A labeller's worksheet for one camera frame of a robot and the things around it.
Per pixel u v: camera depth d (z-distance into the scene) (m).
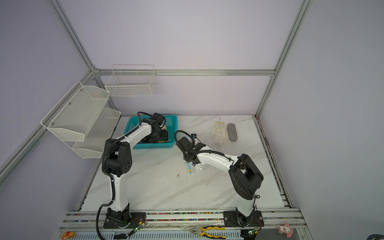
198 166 0.88
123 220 0.65
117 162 0.56
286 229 0.69
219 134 1.08
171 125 1.11
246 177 0.47
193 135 0.80
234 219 0.73
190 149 0.67
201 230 0.70
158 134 0.86
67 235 0.68
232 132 1.07
